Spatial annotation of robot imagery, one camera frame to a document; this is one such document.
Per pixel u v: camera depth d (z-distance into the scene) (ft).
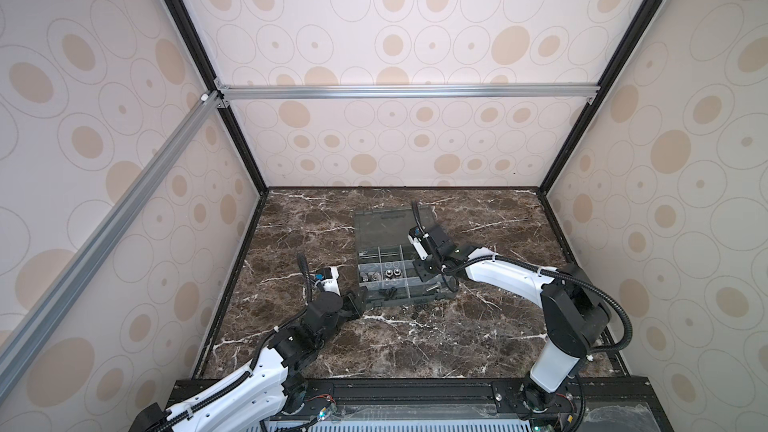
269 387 1.71
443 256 2.24
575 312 1.53
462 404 2.39
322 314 1.91
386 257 3.23
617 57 2.74
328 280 2.34
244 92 5.45
